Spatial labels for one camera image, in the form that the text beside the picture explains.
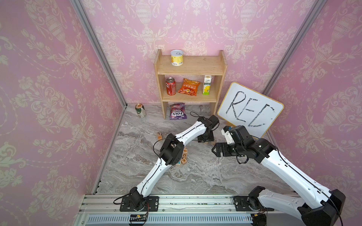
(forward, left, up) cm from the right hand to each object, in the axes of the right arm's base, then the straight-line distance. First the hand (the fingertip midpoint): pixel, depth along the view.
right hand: (219, 149), depth 75 cm
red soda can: (+40, +25, +14) cm, 49 cm away
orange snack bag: (+44, +13, +8) cm, 47 cm away
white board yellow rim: (+31, -22, +1) cm, 38 cm away
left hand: (+15, +2, -17) cm, 23 cm away
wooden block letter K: (+1, +20, -15) cm, 25 cm away
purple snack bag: (+42, +22, -14) cm, 50 cm away
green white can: (+39, +50, -8) cm, 64 cm away
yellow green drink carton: (+40, +2, +12) cm, 42 cm away
